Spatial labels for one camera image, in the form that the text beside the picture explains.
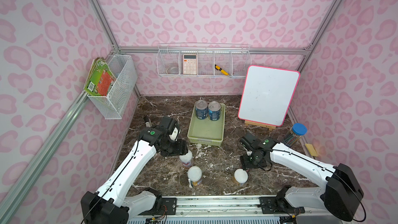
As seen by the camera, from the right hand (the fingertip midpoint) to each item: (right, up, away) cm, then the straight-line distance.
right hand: (247, 164), depth 81 cm
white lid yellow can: (-27, -1, -11) cm, 29 cm away
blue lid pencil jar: (+24, +18, -4) cm, 31 cm away
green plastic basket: (-21, +14, +19) cm, 32 cm away
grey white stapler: (-58, +20, +16) cm, 63 cm away
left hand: (-33, +10, -6) cm, 35 cm away
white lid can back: (-31, +4, -4) cm, 32 cm away
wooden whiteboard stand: (+18, +17, +15) cm, 29 cm away
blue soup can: (-24, +28, +19) cm, 42 cm away
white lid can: (-5, -4, -6) cm, 8 cm away
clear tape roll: (-41, +53, +16) cm, 69 cm away
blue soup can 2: (-16, +29, +17) cm, 37 cm away
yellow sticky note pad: (+43, +4, +14) cm, 45 cm away
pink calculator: (-31, +56, +14) cm, 66 cm away
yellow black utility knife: (-14, +55, +17) cm, 59 cm away
